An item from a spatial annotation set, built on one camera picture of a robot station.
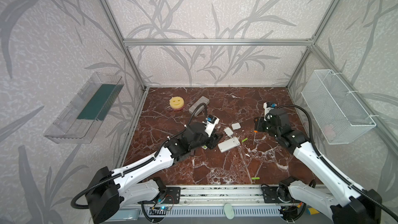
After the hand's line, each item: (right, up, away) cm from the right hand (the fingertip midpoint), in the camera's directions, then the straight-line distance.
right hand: (256, 114), depth 81 cm
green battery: (-3, -17, +12) cm, 21 cm away
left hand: (-19, -7, -6) cm, 21 cm away
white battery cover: (-7, -9, +18) cm, 22 cm away
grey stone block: (-29, +8, +28) cm, 41 cm away
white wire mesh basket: (+29, +1, -18) cm, 34 cm away
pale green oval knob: (-16, -43, -12) cm, 47 cm away
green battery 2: (-1, -33, -2) cm, 33 cm away
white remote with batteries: (-14, -19, +9) cm, 25 cm away
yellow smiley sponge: (-48, +6, +27) cm, 55 cm away
